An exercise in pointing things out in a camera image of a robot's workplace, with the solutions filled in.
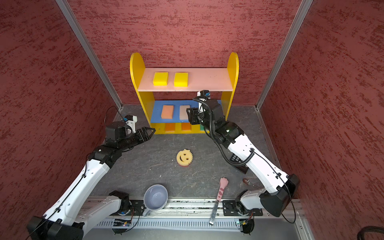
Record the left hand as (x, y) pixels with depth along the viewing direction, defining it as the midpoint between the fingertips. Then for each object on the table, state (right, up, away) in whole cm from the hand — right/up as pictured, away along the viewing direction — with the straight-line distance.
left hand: (152, 134), depth 75 cm
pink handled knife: (+38, -28, +6) cm, 48 cm away
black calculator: (+51, -21, +11) cm, 56 cm away
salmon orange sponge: (+4, +13, +20) cm, 24 cm away
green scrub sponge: (+27, +2, +29) cm, 40 cm away
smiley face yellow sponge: (+16, -16, +14) cm, 26 cm away
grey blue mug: (+1, -34, +2) cm, 34 cm away
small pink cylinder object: (+51, -27, +7) cm, 58 cm away
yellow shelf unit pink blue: (-1, +28, +39) cm, 48 cm away
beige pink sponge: (+15, +11, +18) cm, 26 cm away
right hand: (+20, +11, -6) cm, 24 cm away
